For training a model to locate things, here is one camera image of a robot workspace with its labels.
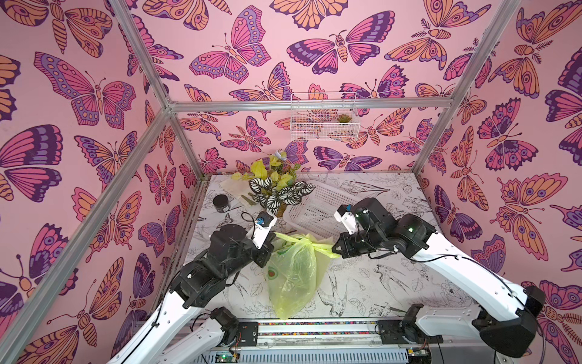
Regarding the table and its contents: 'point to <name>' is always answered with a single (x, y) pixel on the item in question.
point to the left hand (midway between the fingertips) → (274, 230)
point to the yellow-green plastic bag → (295, 270)
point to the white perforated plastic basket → (314, 214)
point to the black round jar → (220, 201)
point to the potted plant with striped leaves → (273, 182)
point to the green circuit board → (223, 358)
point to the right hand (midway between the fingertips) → (333, 247)
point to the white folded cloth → (235, 189)
